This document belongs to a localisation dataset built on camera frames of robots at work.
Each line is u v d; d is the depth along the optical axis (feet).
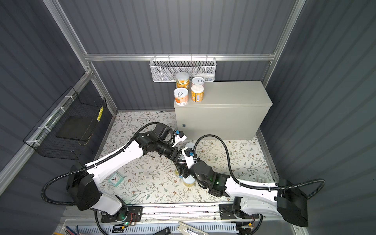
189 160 2.07
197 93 2.38
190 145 3.03
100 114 2.74
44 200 1.33
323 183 1.40
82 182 1.36
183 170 2.10
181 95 2.36
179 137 2.29
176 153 2.15
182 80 2.56
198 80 2.61
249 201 1.63
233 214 2.41
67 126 2.43
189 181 2.64
